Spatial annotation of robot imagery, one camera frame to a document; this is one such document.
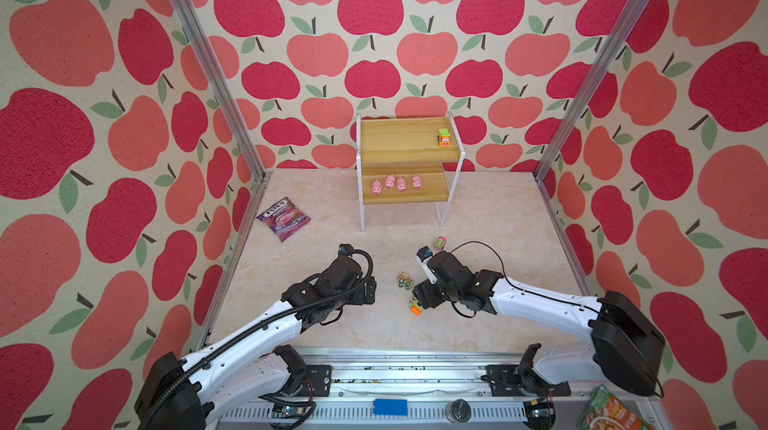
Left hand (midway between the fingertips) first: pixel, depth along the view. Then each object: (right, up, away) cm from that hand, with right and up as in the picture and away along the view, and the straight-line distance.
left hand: (368, 287), depth 80 cm
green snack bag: (+57, -26, -11) cm, 64 cm away
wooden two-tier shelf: (+11, +34, 0) cm, 36 cm away
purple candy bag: (-31, +17, +24) cm, 43 cm away
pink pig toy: (+2, +28, +13) cm, 31 cm away
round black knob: (+20, -21, -18) cm, 34 cm away
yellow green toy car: (+10, -1, +10) cm, 14 cm away
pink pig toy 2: (+6, +30, +15) cm, 34 cm away
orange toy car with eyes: (+13, -7, +4) cm, 16 cm away
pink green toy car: (+23, +9, +18) cm, 31 cm away
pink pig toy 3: (+10, +29, +14) cm, 34 cm away
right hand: (+17, 0, +4) cm, 18 cm away
